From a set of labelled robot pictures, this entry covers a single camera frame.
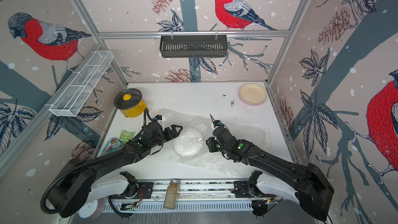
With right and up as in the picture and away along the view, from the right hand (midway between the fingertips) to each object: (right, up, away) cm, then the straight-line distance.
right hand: (207, 140), depth 81 cm
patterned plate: (-10, -1, 0) cm, 10 cm away
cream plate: (+35, +25, +31) cm, 53 cm away
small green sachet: (-50, -1, +11) cm, 51 cm away
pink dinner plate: (+31, +18, +23) cm, 43 cm away
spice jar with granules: (-17, -22, -13) cm, 31 cm away
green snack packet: (-53, -4, +5) cm, 54 cm away
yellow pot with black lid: (-49, +19, +16) cm, 54 cm away
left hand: (-15, +6, +4) cm, 17 cm away
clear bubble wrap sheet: (+30, -2, +10) cm, 32 cm away
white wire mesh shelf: (-65, +21, -9) cm, 69 cm away
